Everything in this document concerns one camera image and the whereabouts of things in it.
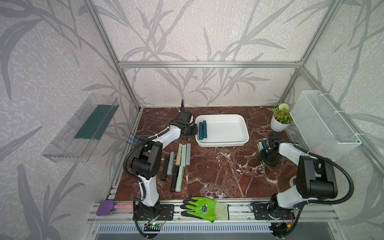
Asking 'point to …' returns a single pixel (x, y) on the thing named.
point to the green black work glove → (206, 208)
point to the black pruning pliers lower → (173, 186)
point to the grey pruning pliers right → (188, 154)
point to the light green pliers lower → (179, 182)
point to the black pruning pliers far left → (164, 172)
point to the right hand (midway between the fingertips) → (262, 159)
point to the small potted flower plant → (282, 117)
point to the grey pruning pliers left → (169, 171)
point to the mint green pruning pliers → (260, 147)
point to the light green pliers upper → (183, 155)
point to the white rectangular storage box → (223, 130)
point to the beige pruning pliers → (178, 158)
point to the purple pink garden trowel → (105, 207)
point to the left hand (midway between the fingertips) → (197, 129)
